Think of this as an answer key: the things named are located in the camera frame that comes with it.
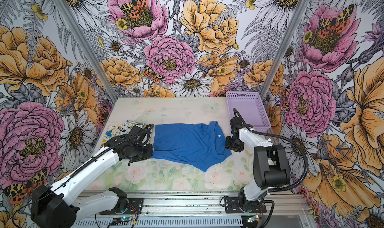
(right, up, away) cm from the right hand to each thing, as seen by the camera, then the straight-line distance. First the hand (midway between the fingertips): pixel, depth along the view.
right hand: (230, 152), depth 89 cm
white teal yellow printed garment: (-72, +11, +10) cm, 74 cm away
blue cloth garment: (-16, +3, +4) cm, 16 cm away
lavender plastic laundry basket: (+22, +27, +29) cm, 45 cm away
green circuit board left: (-56, -29, -17) cm, 65 cm away
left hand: (-44, -1, -11) cm, 45 cm away
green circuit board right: (+8, -26, -18) cm, 33 cm away
